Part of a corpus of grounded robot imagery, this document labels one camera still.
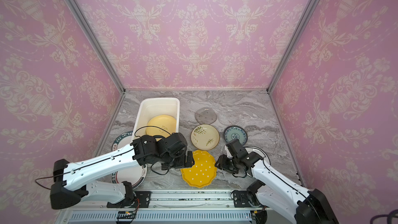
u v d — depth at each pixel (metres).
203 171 0.82
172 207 0.73
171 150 0.52
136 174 0.82
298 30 0.86
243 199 0.73
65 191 0.39
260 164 0.56
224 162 0.72
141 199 0.74
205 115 1.06
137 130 0.58
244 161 0.59
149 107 0.92
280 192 0.47
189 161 0.61
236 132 0.97
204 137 0.95
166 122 1.00
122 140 0.95
